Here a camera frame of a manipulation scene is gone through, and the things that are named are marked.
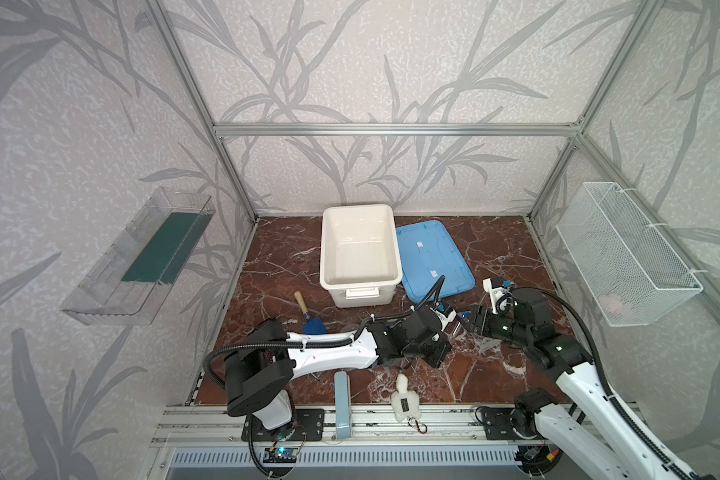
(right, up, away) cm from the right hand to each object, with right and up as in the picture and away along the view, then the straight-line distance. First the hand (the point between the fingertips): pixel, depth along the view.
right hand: (459, 305), depth 77 cm
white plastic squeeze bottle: (-14, -24, -3) cm, 28 cm away
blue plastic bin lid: (-4, +12, +32) cm, 34 cm away
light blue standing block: (-30, -23, -4) cm, 38 cm away
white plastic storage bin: (-28, +11, +29) cm, 42 cm away
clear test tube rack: (+10, -14, +9) cm, 19 cm away
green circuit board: (-45, -35, -6) cm, 57 cm away
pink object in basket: (+37, +1, -4) cm, 37 cm away
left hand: (-2, -9, -2) cm, 9 cm away
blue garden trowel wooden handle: (-42, -9, +14) cm, 45 cm away
